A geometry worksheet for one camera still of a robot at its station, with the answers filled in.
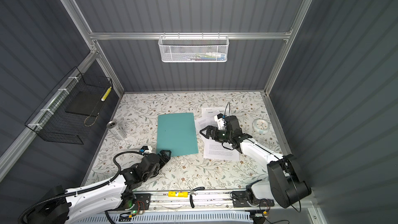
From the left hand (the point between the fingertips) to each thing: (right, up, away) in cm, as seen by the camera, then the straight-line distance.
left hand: (169, 156), depth 84 cm
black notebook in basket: (-39, +29, -9) cm, 50 cm away
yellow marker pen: (-33, +35, -2) cm, 48 cm away
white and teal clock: (+56, +15, +14) cm, 59 cm away
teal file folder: (+1, +10, +15) cm, 18 cm away
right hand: (+21, +12, 0) cm, 24 cm away
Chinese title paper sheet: (+21, +23, +24) cm, 40 cm away
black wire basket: (-45, +22, -21) cm, 55 cm away
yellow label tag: (+6, -15, -10) cm, 19 cm away
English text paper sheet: (+25, +1, +7) cm, 26 cm away
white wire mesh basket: (+11, +74, +39) cm, 84 cm away
